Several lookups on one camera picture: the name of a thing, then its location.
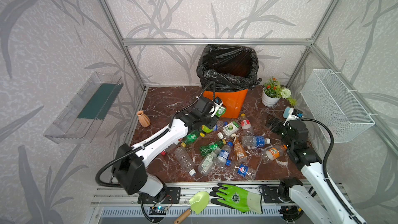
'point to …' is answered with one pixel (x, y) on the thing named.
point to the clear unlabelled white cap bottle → (185, 160)
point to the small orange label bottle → (268, 155)
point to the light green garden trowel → (198, 202)
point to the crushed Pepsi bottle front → (245, 171)
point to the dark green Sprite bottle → (193, 135)
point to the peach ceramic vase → (144, 120)
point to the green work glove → (238, 198)
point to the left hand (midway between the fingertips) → (217, 112)
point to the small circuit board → (158, 210)
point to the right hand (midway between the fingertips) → (274, 113)
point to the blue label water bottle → (256, 141)
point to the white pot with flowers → (273, 91)
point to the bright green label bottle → (219, 112)
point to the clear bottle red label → (171, 146)
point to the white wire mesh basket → (331, 102)
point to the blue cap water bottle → (221, 159)
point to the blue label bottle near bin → (217, 126)
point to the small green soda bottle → (207, 149)
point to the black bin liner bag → (224, 68)
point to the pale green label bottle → (206, 164)
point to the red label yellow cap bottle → (245, 122)
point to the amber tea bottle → (239, 151)
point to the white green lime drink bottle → (230, 128)
